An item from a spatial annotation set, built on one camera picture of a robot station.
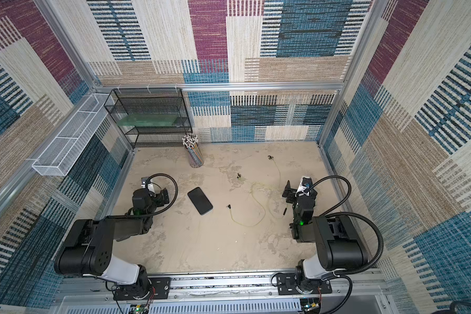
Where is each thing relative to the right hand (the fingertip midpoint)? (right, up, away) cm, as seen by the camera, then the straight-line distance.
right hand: (300, 185), depth 91 cm
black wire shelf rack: (-73, +42, +11) cm, 85 cm away
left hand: (-67, -3, +3) cm, 68 cm away
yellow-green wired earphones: (-10, -3, +11) cm, 15 cm away
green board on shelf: (-72, +31, +6) cm, 79 cm away
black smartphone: (-48, -7, +7) cm, 49 cm away
